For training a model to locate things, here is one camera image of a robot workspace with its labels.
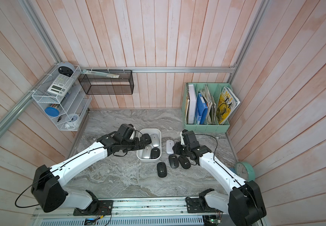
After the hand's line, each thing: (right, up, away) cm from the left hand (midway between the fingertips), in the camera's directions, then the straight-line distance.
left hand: (139, 147), depth 81 cm
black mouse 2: (+9, -6, +12) cm, 16 cm away
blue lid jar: (-48, +20, -4) cm, 52 cm away
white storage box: (+5, +8, +17) cm, 19 cm away
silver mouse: (+8, +2, +17) cm, 19 cm away
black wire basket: (-38, +43, +26) cm, 63 cm away
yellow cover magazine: (+60, +29, +16) cm, 69 cm away
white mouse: (+19, -1, +15) cm, 24 cm away
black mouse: (+3, +2, +20) cm, 21 cm away
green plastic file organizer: (+48, +35, +17) cm, 62 cm away
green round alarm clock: (+59, -12, -6) cm, 60 cm away
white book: (+34, +26, +12) cm, 44 cm away
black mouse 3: (+13, -15, +4) cm, 20 cm away
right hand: (+21, -1, +4) cm, 21 cm away
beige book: (+30, +28, +7) cm, 42 cm away
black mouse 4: (+21, -10, +7) cm, 24 cm away
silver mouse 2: (+3, -7, +12) cm, 14 cm away
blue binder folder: (+40, +23, +14) cm, 48 cm away
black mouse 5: (+28, -11, +7) cm, 31 cm away
